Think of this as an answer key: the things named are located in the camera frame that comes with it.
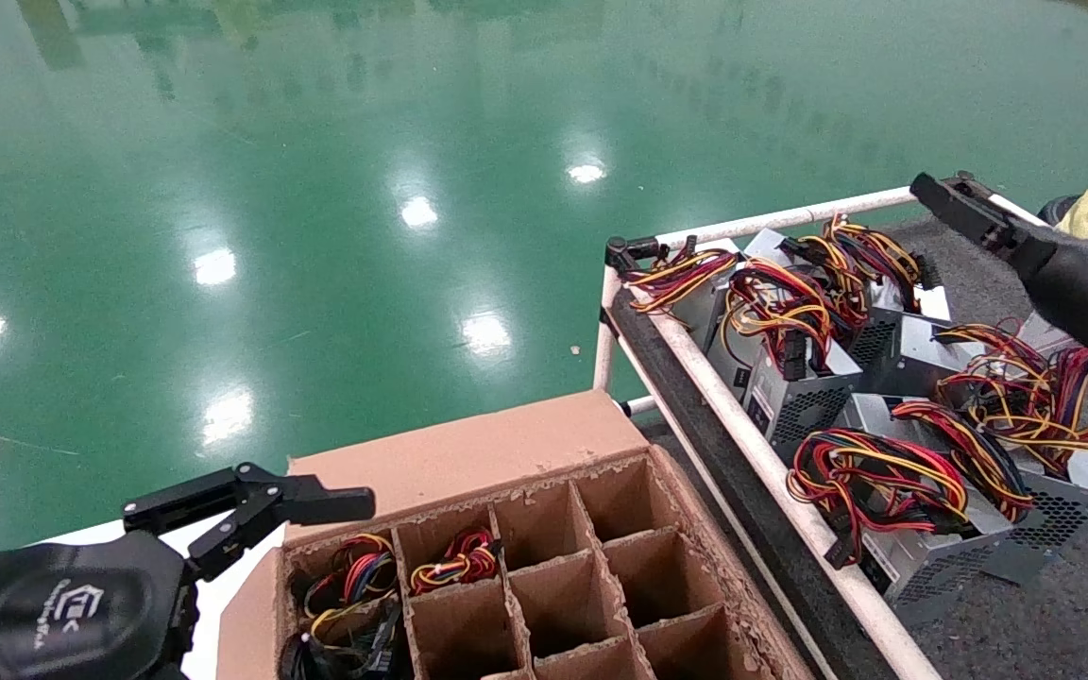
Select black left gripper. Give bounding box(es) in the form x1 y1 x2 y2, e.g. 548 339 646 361
0 529 200 680

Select brown cardboard box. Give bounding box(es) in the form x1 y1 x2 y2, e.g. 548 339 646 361
216 389 814 680

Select white pipe cart frame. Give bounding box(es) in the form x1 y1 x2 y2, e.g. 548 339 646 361
594 184 1088 680

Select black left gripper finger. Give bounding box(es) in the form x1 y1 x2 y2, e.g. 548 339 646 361
122 462 377 583

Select black pipe corner connector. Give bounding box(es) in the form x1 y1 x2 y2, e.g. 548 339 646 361
606 236 670 273

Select brown cardboard divider grid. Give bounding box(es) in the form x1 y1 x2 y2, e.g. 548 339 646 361
284 451 772 680

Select silver power supply with cables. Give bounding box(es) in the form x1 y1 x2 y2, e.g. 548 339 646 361
621 236 743 332
709 255 864 452
303 532 397 617
818 215 953 371
742 227 871 327
978 345 1088 588
281 600 405 680
409 525 500 596
870 314 1060 445
785 394 1046 626

